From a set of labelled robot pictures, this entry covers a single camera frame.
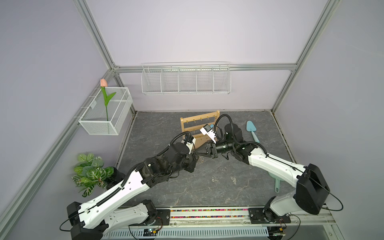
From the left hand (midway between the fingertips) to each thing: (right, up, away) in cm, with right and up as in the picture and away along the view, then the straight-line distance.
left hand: (196, 158), depth 68 cm
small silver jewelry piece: (+22, -17, +18) cm, 33 cm away
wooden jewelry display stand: (-2, +16, +18) cm, 24 cm away
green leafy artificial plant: (-43, -5, -7) cm, 44 cm away
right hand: (-1, +2, -2) cm, 3 cm away
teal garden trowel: (+40, +14, +41) cm, 59 cm away
